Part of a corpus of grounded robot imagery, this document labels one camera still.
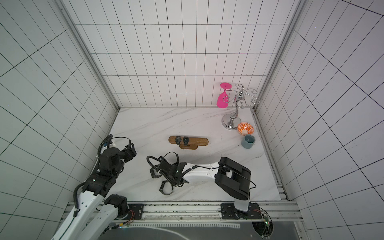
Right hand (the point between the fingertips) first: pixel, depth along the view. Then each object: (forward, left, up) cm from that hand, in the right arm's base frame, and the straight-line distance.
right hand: (172, 166), depth 87 cm
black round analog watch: (+14, -7, +7) cm, 17 cm away
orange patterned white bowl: (+30, -48, 0) cm, 56 cm away
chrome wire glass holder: (+37, -40, -1) cm, 55 cm away
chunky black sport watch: (-6, +10, +3) cm, 12 cm away
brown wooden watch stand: (+13, -12, +6) cm, 19 cm away
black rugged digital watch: (-12, +4, +2) cm, 13 cm away
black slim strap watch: (+14, -2, +8) cm, 16 cm away
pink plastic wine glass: (+42, -29, +13) cm, 53 cm away
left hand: (+2, +23, +15) cm, 27 cm away
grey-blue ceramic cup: (+18, -47, +2) cm, 51 cm away
